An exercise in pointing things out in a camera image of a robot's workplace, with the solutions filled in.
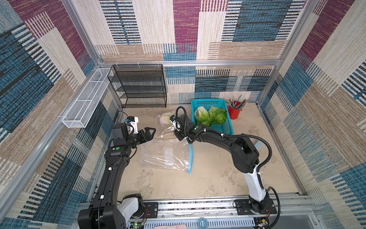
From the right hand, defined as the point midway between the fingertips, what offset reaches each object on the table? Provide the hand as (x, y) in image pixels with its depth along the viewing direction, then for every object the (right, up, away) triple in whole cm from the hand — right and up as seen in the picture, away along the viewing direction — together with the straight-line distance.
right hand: (180, 131), depth 95 cm
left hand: (-16, +1, -15) cm, 22 cm away
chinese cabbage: (+16, +9, +7) cm, 20 cm away
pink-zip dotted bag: (-11, +1, +7) cm, 13 cm away
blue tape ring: (+10, -42, -25) cm, 50 cm away
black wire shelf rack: (-31, +33, +14) cm, 47 cm away
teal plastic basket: (+31, +2, +3) cm, 31 cm away
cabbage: (-11, +8, +10) cm, 17 cm away
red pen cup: (+40, +13, +12) cm, 44 cm away
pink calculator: (-2, -43, -26) cm, 50 cm away
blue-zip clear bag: (-10, -13, +1) cm, 16 cm away
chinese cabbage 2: (+28, +10, +10) cm, 31 cm away
